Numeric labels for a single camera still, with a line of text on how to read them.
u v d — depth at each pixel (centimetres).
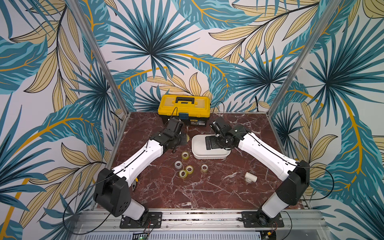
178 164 91
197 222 74
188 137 83
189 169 89
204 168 90
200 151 97
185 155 95
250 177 84
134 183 83
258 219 66
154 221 72
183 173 87
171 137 62
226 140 55
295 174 43
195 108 100
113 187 41
